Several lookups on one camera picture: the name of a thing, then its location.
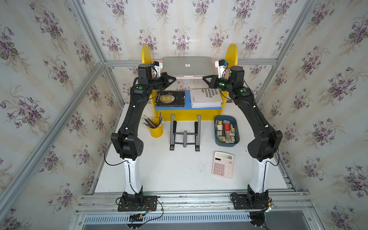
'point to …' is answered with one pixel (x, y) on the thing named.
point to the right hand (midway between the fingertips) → (205, 77)
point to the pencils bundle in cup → (149, 123)
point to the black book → (170, 98)
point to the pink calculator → (223, 165)
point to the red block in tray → (227, 126)
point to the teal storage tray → (233, 121)
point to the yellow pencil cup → (157, 132)
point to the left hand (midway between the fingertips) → (179, 79)
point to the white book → (207, 97)
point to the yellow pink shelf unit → (186, 113)
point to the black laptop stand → (185, 138)
